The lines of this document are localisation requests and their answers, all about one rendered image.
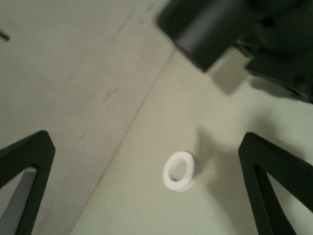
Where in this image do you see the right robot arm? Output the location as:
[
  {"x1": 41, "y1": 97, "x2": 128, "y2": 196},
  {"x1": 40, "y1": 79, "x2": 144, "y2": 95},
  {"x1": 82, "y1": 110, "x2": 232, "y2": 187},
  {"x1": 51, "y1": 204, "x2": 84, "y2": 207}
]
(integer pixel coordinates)
[{"x1": 150, "y1": 0, "x2": 294, "y2": 74}]

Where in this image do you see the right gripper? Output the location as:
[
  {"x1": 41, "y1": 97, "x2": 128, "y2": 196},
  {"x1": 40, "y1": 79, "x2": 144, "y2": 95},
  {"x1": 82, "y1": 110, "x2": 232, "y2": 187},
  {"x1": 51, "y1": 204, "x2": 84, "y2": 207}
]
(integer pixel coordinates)
[{"x1": 234, "y1": 0, "x2": 313, "y2": 102}]

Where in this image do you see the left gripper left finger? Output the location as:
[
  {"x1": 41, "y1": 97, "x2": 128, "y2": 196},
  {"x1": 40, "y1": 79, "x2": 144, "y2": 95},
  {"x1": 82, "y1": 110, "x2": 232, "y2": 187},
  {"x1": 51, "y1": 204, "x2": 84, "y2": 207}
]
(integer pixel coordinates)
[{"x1": 0, "y1": 130, "x2": 56, "y2": 235}]

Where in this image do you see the white flat ring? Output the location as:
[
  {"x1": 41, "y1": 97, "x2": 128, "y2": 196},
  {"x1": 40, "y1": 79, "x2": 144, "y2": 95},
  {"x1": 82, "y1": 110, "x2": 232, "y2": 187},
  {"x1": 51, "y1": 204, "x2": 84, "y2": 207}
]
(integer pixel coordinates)
[{"x1": 162, "y1": 152, "x2": 198, "y2": 192}]

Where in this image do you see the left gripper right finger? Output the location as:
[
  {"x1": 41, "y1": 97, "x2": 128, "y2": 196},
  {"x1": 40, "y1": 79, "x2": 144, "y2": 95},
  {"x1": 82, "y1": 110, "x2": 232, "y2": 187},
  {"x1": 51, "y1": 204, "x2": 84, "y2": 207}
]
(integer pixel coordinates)
[{"x1": 238, "y1": 132, "x2": 313, "y2": 235}]

